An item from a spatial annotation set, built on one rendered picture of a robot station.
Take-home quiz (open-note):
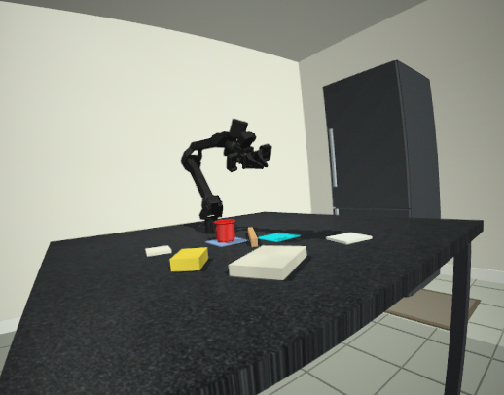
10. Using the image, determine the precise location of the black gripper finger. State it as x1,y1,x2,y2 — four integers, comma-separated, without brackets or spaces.
242,152,264,169
256,149,268,167

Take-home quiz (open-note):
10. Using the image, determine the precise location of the tan flat bar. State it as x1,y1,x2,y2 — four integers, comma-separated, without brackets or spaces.
248,228,258,247

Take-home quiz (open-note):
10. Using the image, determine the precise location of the beige flat block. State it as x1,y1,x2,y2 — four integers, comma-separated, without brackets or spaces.
228,245,307,280

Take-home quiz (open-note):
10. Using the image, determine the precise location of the yellow block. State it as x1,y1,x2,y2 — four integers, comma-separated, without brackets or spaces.
170,247,208,271

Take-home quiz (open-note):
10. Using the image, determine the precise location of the white flat bar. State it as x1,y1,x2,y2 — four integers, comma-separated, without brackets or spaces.
146,246,171,256

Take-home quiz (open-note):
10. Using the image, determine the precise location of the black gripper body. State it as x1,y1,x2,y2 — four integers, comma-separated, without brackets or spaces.
226,144,272,172

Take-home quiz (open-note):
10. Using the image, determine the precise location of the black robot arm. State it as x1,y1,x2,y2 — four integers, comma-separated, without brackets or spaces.
180,119,257,234

